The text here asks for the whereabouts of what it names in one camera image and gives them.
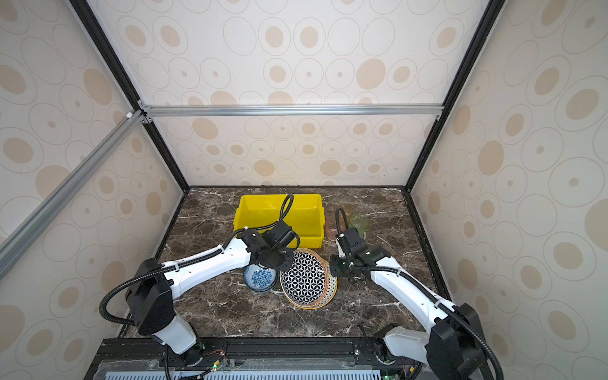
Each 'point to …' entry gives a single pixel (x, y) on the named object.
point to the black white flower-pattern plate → (306, 282)
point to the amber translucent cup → (348, 210)
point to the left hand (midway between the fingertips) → (295, 262)
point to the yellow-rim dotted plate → (331, 288)
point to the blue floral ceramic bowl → (260, 279)
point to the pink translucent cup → (331, 228)
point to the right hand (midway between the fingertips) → (334, 267)
